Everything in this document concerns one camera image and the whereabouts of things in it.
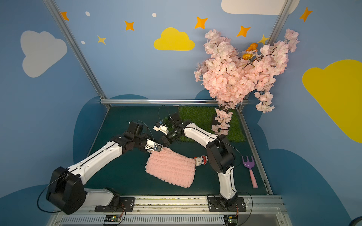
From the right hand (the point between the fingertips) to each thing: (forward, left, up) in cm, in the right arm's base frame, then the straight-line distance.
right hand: (160, 143), depth 84 cm
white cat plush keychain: (-4, -27, -11) cm, 29 cm away
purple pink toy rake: (-4, -58, -14) cm, 60 cm away
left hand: (+4, +4, +2) cm, 5 cm away
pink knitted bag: (-11, -8, -7) cm, 15 cm away
